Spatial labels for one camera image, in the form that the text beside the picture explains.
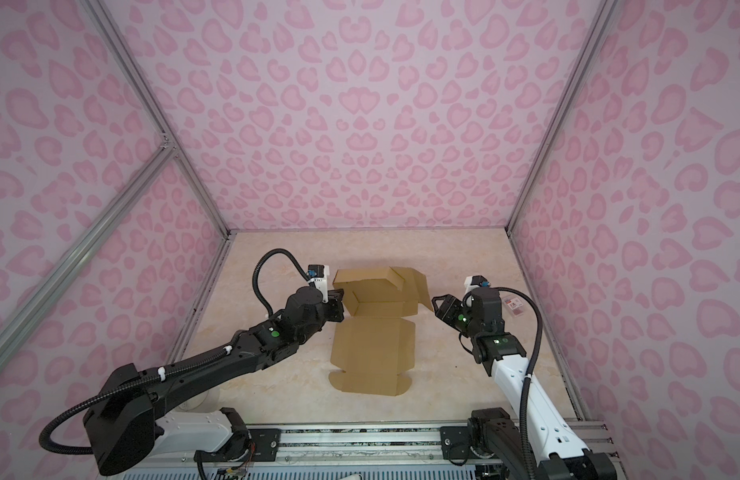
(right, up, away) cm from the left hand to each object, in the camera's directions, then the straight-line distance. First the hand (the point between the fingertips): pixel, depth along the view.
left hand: (346, 287), depth 79 cm
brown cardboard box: (+8, -17, +3) cm, 18 cm away
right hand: (+25, -4, +1) cm, 25 cm away
